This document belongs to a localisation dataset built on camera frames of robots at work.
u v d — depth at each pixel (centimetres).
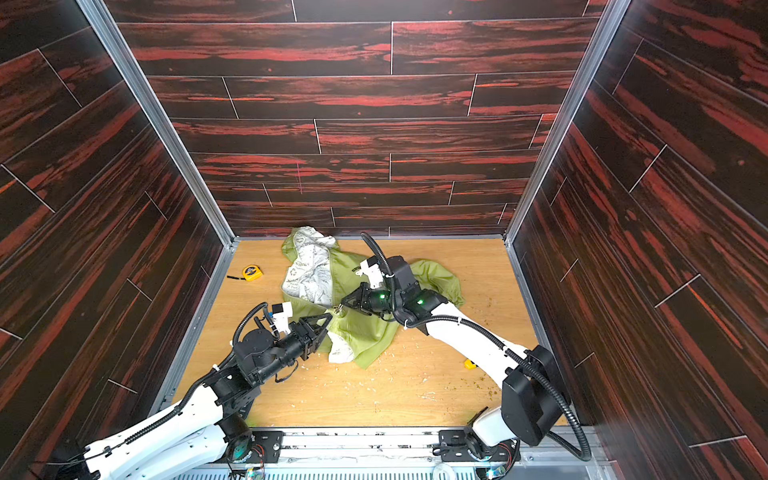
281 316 69
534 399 42
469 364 86
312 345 65
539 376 39
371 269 72
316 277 98
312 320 69
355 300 67
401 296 60
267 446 73
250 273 108
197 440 59
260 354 55
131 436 45
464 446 65
